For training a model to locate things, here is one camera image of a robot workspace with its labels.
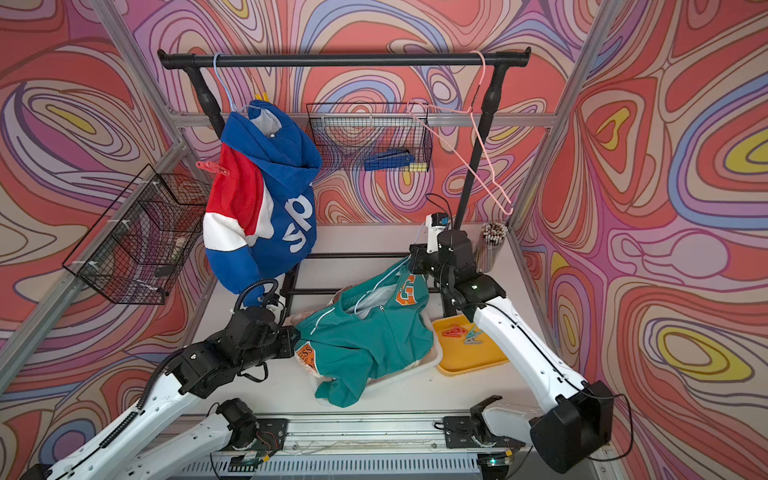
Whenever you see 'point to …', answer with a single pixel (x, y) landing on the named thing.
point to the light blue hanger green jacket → (399, 291)
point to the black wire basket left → (131, 256)
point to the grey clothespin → (472, 341)
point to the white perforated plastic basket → (432, 356)
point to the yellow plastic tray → (462, 348)
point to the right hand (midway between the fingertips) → (413, 254)
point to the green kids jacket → (381, 322)
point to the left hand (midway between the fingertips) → (305, 336)
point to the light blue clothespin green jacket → (473, 332)
